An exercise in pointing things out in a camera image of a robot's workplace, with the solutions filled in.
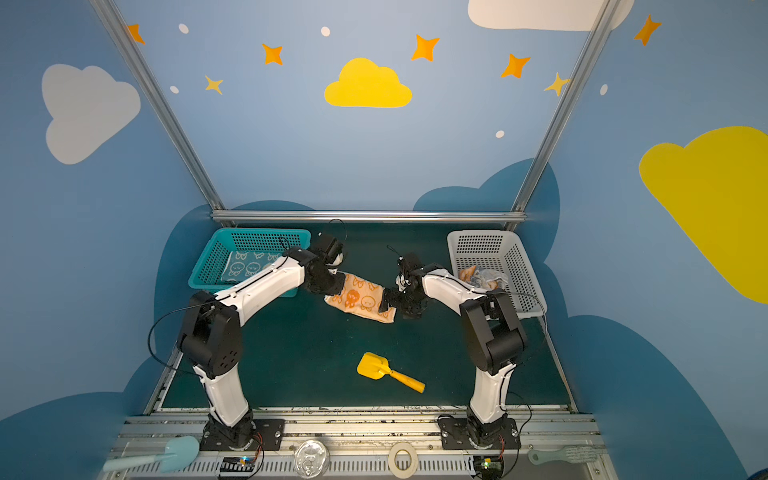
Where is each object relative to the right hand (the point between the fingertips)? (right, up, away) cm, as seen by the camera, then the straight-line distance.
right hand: (392, 309), depth 93 cm
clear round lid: (-19, -30, -26) cm, 44 cm away
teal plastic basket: (-63, +20, +11) cm, 67 cm away
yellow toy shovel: (-5, -15, -8) cm, 18 cm away
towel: (+31, +9, +7) cm, 33 cm away
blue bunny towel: (-55, +14, +15) cm, 58 cm away
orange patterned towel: (-10, +3, +5) cm, 11 cm away
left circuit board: (-39, -36, -20) cm, 57 cm away
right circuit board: (+24, -36, -19) cm, 47 cm away
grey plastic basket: (+41, +19, +18) cm, 49 cm away
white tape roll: (+4, -34, -23) cm, 42 cm away
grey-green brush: (+44, -31, -21) cm, 58 cm away
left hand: (-18, +7, -1) cm, 19 cm away
